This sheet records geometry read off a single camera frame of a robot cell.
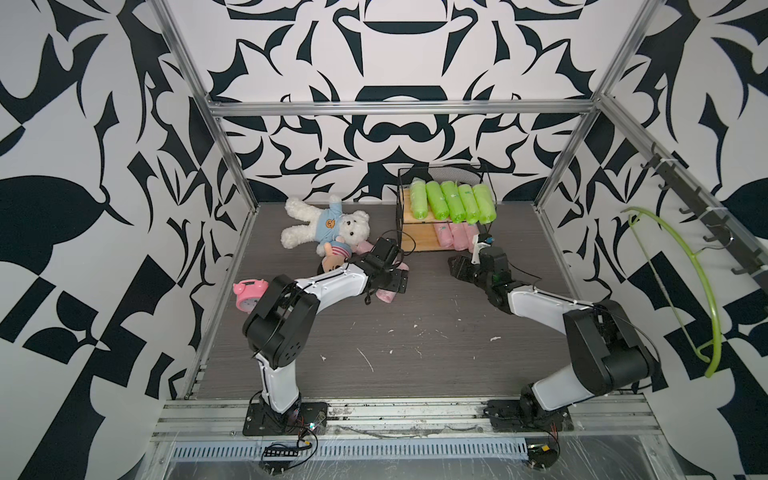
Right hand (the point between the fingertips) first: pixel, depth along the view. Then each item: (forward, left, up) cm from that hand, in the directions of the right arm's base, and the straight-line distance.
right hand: (456, 256), depth 93 cm
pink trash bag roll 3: (+12, -4, -5) cm, 14 cm away
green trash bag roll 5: (+14, +11, +11) cm, 21 cm away
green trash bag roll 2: (+12, -4, +11) cm, 16 cm away
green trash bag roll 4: (+13, +5, +11) cm, 18 cm away
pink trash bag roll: (-10, +22, -6) cm, 25 cm away
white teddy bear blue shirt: (+13, +43, 0) cm, 45 cm away
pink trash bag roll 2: (+13, +1, -5) cm, 14 cm away
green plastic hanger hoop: (-34, -42, +15) cm, 56 cm away
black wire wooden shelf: (+16, +11, -9) cm, 21 cm away
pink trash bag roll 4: (+14, -9, -6) cm, 18 cm away
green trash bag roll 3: (+10, 0, +11) cm, 14 cm away
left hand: (-3, +19, -3) cm, 20 cm away
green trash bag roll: (+12, -9, +10) cm, 19 cm away
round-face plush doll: (+2, +37, -2) cm, 37 cm away
